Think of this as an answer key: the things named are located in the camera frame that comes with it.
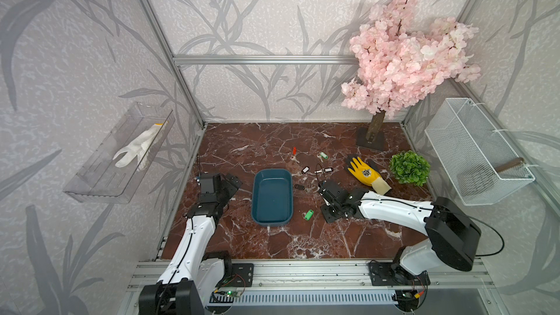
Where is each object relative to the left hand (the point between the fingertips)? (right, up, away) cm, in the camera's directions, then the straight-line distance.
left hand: (233, 182), depth 85 cm
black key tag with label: (+39, +3, +17) cm, 43 cm away
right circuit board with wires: (+62, -36, -14) cm, 73 cm away
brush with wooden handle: (+86, +3, -13) cm, 87 cm away
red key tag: (+24, +12, +23) cm, 36 cm away
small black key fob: (+27, -4, +11) cm, 30 cm away
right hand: (+37, -12, +2) cm, 39 cm away
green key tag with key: (+30, -14, +3) cm, 34 cm away
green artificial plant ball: (+71, +6, +1) cm, 71 cm away
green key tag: (+39, +9, +22) cm, 46 cm away
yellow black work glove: (+58, +2, +13) cm, 60 cm away
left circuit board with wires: (-1, -36, -13) cm, 38 cm away
